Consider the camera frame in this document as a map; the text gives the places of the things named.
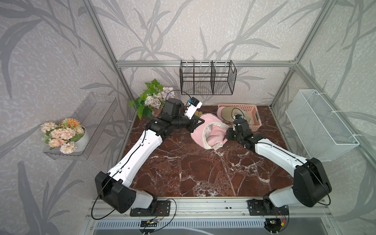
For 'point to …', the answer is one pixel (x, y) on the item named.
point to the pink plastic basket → (252, 109)
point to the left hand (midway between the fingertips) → (202, 120)
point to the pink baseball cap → (212, 133)
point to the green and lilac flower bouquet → (152, 98)
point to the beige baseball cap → (228, 113)
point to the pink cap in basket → (219, 112)
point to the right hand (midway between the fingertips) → (228, 130)
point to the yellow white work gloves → (198, 113)
